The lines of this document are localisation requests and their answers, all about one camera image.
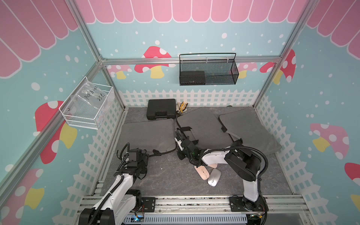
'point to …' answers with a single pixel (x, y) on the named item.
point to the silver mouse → (214, 177)
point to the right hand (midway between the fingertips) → (177, 148)
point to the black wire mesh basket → (208, 72)
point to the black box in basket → (192, 78)
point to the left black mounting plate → (149, 204)
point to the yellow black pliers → (182, 108)
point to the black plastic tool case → (161, 108)
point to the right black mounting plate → (237, 204)
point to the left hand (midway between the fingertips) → (148, 159)
